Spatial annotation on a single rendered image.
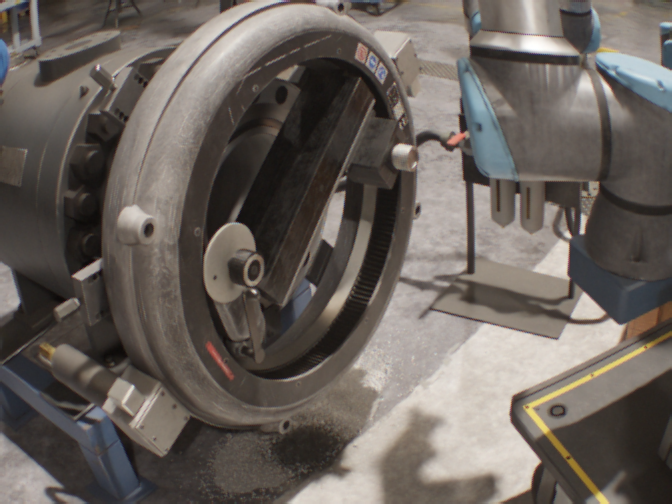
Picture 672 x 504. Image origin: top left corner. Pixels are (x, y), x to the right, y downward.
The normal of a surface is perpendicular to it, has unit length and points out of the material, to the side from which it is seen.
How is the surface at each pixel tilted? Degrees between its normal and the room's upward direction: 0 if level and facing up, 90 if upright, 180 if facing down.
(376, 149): 38
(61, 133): 46
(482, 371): 0
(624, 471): 0
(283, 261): 90
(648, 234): 70
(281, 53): 90
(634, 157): 103
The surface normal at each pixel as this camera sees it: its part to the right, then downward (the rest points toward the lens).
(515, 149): -0.08, 0.63
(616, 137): -0.11, 0.38
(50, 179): -0.55, 0.02
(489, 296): -0.09, -0.88
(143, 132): -0.47, -0.25
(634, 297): 0.32, 0.43
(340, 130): 0.83, 0.20
